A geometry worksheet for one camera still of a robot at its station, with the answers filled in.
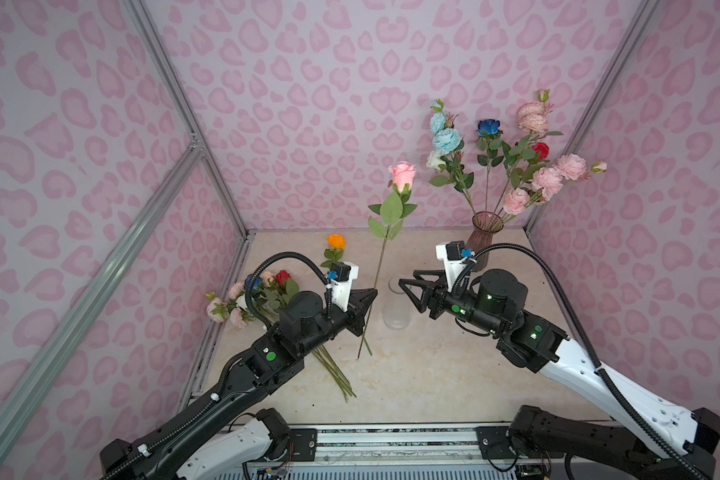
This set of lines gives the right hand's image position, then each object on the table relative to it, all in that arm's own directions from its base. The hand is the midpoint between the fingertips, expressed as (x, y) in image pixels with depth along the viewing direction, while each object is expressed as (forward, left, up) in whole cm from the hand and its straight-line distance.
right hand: (408, 279), depth 61 cm
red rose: (+23, +39, -31) cm, 54 cm away
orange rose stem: (+39, +22, -33) cm, 56 cm away
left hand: (0, +6, -3) cm, 7 cm away
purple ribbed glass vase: (+35, -28, -19) cm, 49 cm away
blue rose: (+19, +46, -29) cm, 57 cm away
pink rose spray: (+30, -31, -4) cm, 43 cm away
